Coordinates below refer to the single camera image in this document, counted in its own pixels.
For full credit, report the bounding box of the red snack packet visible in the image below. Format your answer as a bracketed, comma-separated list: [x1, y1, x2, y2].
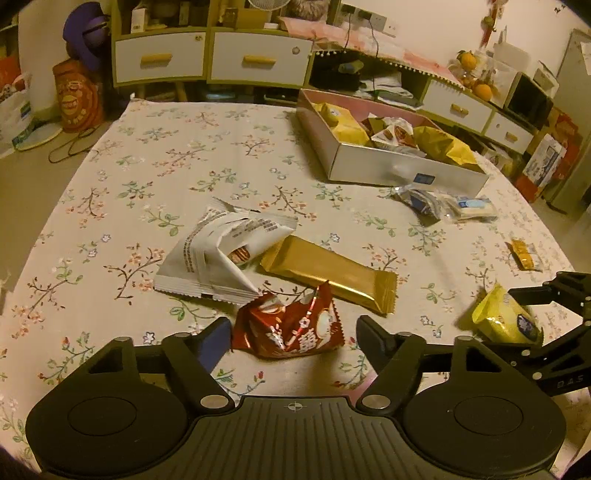
[231, 282, 345, 360]

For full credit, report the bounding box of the yellow round snack packet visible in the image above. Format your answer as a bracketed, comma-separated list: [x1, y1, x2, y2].
[472, 283, 544, 345]

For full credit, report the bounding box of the yellow cake snack packet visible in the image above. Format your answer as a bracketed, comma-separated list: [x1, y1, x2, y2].
[313, 102, 370, 146]

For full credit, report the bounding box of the white crumpled snack bag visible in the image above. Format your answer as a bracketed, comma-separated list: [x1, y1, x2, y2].
[153, 198, 297, 305]

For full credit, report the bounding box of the orange snack packet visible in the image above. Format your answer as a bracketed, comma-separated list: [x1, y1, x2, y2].
[509, 238, 543, 272]

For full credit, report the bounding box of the gold wafer bar packet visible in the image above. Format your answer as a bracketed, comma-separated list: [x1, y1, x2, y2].
[259, 235, 398, 316]

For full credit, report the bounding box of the floral tablecloth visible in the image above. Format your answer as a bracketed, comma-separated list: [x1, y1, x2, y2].
[1, 100, 590, 479]

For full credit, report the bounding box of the silver foil snack packet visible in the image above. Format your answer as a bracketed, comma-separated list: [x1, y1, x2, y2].
[393, 185, 446, 224]

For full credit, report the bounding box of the white blue bread roll packet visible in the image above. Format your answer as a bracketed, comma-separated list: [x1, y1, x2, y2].
[444, 195, 497, 222]

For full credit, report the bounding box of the pink silver cardboard box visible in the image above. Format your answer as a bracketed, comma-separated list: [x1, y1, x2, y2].
[297, 89, 488, 197]

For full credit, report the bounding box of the white cabinet drawer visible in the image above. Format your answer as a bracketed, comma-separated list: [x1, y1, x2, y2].
[483, 112, 534, 154]
[423, 80, 492, 133]
[114, 32, 206, 84]
[209, 32, 312, 88]

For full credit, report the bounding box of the black microwave oven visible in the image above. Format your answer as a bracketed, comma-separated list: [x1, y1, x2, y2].
[504, 72, 554, 130]

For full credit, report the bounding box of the red orange gift bag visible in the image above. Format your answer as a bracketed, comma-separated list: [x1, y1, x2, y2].
[52, 59, 104, 133]

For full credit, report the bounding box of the orange fruit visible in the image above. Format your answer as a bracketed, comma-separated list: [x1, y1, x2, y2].
[472, 83, 493, 102]
[457, 50, 478, 72]

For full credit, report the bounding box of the left white cabinet drawer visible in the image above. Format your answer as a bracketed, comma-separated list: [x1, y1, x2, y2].
[114, 32, 206, 84]

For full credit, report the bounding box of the white plastic shopping bag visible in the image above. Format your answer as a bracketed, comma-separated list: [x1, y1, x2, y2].
[0, 72, 34, 157]

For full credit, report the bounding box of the wooden tv cabinet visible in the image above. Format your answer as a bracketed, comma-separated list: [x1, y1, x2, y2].
[111, 1, 534, 146]

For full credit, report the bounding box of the pink cloth runner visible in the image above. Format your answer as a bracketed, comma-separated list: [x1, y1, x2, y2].
[280, 17, 464, 89]

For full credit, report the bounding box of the purple hat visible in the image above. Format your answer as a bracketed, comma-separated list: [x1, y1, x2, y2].
[62, 1, 110, 72]

